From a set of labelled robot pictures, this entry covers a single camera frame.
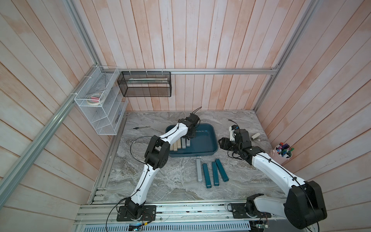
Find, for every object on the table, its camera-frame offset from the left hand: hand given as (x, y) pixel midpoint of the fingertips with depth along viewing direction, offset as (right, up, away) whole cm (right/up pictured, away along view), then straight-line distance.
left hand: (189, 136), depth 102 cm
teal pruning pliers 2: (+15, -24, -19) cm, 34 cm away
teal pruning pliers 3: (+20, -23, -18) cm, 35 cm away
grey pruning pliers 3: (+5, -19, -16) cm, 26 cm away
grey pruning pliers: (-4, -4, -5) cm, 7 cm away
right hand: (+20, -1, -15) cm, 25 cm away
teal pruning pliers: (+10, -22, -18) cm, 30 cm away
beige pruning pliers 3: (-7, -5, -6) cm, 11 cm away
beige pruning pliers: (-12, -7, -7) cm, 16 cm away
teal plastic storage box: (+12, -5, -1) cm, 13 cm away
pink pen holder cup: (+54, -9, -19) cm, 58 cm away
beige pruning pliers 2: (-10, -6, -7) cm, 13 cm away
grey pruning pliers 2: (-1, -4, -4) cm, 6 cm away
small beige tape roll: (+47, +1, -1) cm, 47 cm away
